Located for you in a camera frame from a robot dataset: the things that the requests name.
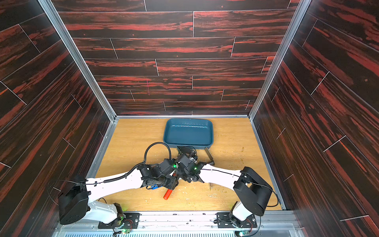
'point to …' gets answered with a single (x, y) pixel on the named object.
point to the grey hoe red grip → (169, 192)
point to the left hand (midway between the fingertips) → (177, 184)
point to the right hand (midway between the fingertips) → (178, 170)
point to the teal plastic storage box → (198, 132)
